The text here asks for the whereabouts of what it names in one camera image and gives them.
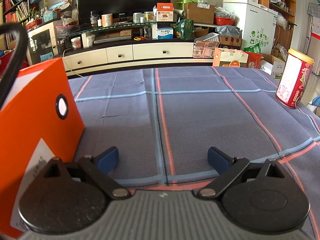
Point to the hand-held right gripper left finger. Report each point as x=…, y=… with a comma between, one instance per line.
x=108, y=158

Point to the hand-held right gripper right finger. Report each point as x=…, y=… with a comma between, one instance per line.
x=218, y=161

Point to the orange storage box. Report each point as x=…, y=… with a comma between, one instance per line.
x=37, y=120

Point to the orange gift bag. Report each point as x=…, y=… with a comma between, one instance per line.
x=230, y=58

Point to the red gift bag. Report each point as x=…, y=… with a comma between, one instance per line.
x=253, y=60

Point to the white and green carton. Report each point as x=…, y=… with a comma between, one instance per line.
x=273, y=67

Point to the red can with yellow lid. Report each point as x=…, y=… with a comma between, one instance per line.
x=296, y=82

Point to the labelled cardboard box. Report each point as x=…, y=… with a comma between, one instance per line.
x=203, y=50

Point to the white television cabinet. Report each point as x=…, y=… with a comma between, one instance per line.
x=150, y=51

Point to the silver media player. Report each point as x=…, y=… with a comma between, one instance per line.
x=112, y=38

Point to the printed cardboard box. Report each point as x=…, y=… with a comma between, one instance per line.
x=230, y=41

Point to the glass shelf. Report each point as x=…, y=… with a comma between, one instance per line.
x=112, y=27

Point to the white microwave oven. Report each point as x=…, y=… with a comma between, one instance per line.
x=41, y=42

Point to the pink plastic basket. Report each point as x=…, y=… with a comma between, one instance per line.
x=62, y=31

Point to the green plastic bag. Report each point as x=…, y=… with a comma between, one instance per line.
x=183, y=28

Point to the blue and white carton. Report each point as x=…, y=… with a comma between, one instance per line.
x=165, y=33

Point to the white canister orange label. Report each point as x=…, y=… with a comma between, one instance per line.
x=107, y=20

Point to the dark glass jar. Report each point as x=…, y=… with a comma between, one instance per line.
x=93, y=18

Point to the red plastic basin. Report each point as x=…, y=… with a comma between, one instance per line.
x=223, y=20

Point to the white freezer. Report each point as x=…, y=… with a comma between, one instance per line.
x=255, y=22

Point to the brown cardboard box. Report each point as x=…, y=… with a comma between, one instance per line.
x=197, y=13

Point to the teal plastic basket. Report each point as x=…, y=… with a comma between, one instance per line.
x=51, y=16

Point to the orange and white carton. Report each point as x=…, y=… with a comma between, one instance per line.
x=165, y=13

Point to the bookshelf with books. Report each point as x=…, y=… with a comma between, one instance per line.
x=15, y=2

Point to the wall calendar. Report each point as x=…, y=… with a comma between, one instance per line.
x=313, y=12

